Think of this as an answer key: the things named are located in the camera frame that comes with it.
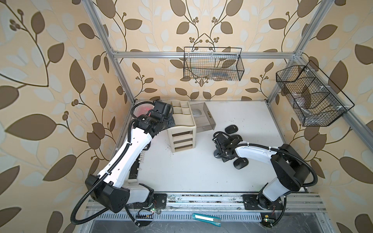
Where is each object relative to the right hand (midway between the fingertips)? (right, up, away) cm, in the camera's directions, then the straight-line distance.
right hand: (218, 150), depth 92 cm
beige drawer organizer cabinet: (-22, +11, -10) cm, 26 cm away
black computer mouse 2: (+14, +8, +4) cm, 17 cm away
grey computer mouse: (-1, -1, -5) cm, 5 cm away
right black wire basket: (+48, +32, -17) cm, 60 cm away
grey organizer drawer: (-9, +19, -2) cm, 21 cm away
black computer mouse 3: (+13, -6, -6) cm, 15 cm away
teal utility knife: (-9, -28, -23) cm, 37 cm away
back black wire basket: (-1, +58, +6) cm, 58 cm away
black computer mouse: (+11, +13, +10) cm, 20 cm away
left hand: (-29, +21, -17) cm, 40 cm away
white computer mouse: (-14, +24, +1) cm, 28 cm away
